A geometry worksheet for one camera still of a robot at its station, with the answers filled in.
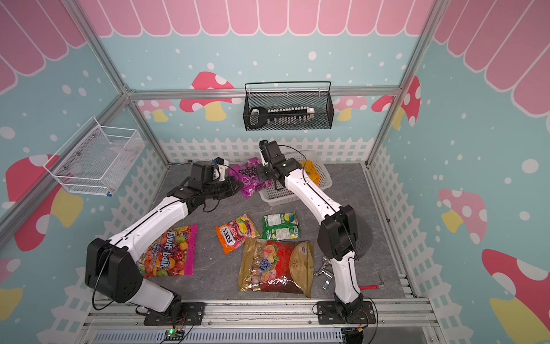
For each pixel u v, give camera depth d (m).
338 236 0.51
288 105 0.94
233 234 0.92
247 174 0.85
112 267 0.42
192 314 0.75
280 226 0.94
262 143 0.78
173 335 0.73
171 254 0.85
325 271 0.82
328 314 0.74
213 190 0.69
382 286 0.81
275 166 0.65
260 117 0.89
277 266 0.81
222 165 0.77
